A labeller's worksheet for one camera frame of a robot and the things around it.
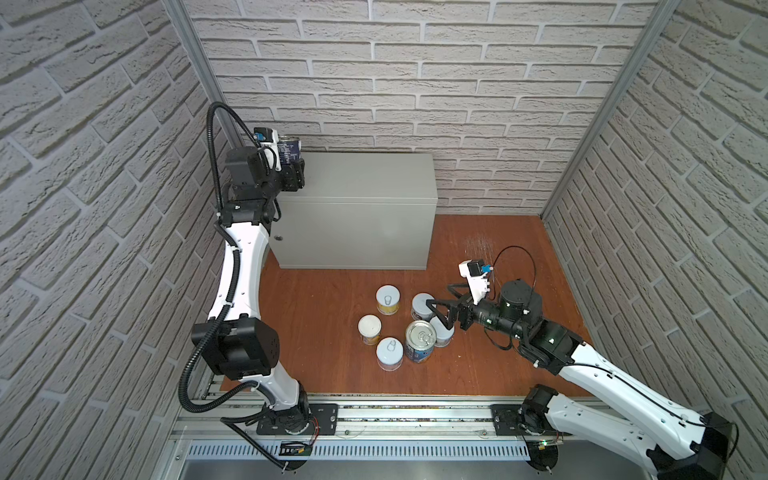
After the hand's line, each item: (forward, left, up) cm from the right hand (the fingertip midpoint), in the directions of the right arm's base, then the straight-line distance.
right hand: (439, 294), depth 68 cm
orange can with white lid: (+1, +18, -18) cm, 26 cm away
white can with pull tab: (-6, +12, -21) cm, 25 cm away
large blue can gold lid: (-5, +4, -15) cm, 16 cm away
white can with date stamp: (-3, -3, -19) cm, 19 cm away
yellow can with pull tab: (+10, +12, -20) cm, 26 cm away
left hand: (+33, +34, +18) cm, 51 cm away
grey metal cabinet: (+34, +19, -5) cm, 39 cm away
